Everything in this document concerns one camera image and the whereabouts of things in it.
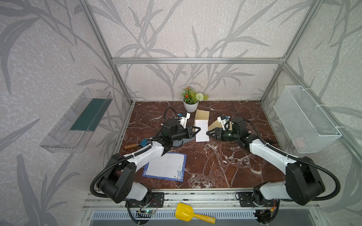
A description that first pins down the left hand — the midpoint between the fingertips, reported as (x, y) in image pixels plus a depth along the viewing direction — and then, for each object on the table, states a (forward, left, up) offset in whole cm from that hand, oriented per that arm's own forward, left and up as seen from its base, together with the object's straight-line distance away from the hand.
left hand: (200, 131), depth 77 cm
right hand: (+1, -4, -4) cm, 6 cm away
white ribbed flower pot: (+31, +5, -15) cm, 35 cm away
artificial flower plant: (+32, +6, -5) cm, 33 cm away
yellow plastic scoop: (-36, +8, -20) cm, 42 cm away
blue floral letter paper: (-12, +18, -22) cm, 31 cm away
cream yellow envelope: (+28, -3, -21) cm, 35 cm away
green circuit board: (-35, +27, -21) cm, 49 cm away
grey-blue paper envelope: (-7, +11, 0) cm, 14 cm away
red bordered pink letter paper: (-2, -1, -3) cm, 3 cm away
